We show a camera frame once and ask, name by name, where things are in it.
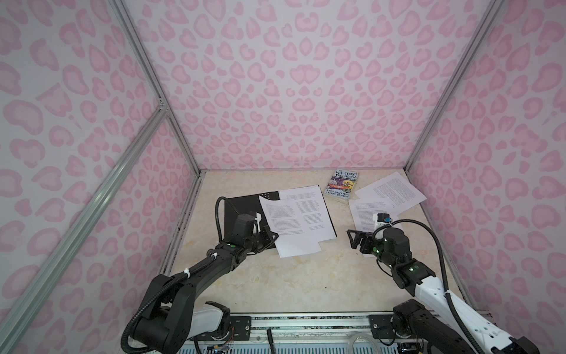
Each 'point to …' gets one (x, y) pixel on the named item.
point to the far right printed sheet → (393, 191)
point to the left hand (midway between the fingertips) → (282, 232)
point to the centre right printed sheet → (293, 225)
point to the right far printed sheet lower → (362, 211)
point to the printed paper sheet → (311, 202)
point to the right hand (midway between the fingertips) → (359, 232)
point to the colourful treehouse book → (341, 184)
